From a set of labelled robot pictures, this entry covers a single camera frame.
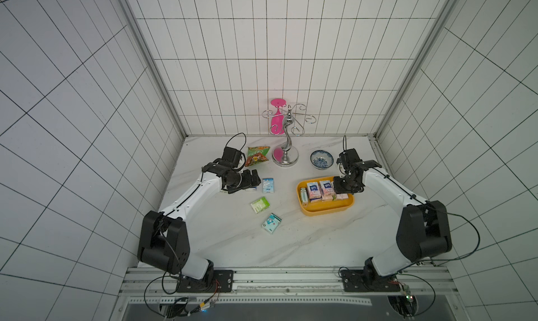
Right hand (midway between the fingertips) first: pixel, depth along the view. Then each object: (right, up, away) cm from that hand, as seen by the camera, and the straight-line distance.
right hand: (333, 186), depth 90 cm
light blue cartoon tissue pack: (-29, 0, +6) cm, 30 cm away
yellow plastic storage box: (+4, -7, +2) cm, 9 cm away
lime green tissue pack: (-32, -8, 0) cm, 33 cm away
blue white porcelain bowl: (-1, +11, +17) cm, 20 cm away
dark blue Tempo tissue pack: (-37, -2, +6) cm, 37 cm away
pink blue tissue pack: (-2, -1, 0) cm, 3 cm away
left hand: (-37, +1, -5) cm, 37 cm away
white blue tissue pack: (-8, -2, 0) cm, 9 cm away
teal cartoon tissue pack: (-27, -14, -5) cm, 31 cm away
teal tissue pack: (-13, -4, 0) cm, 14 cm away
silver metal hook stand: (-19, +14, +20) cm, 31 cm away
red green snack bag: (-35, +14, +14) cm, 40 cm away
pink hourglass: (-24, +30, +10) cm, 40 cm away
